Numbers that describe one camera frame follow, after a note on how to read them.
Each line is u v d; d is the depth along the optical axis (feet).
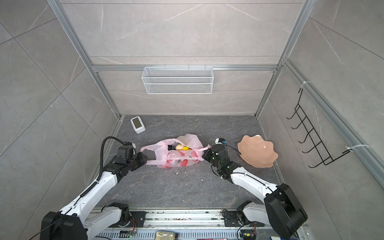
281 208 1.35
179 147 3.09
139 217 2.40
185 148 2.96
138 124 3.58
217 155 2.08
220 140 2.56
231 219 2.39
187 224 2.39
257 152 3.29
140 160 2.45
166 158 2.65
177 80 3.31
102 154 1.94
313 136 2.23
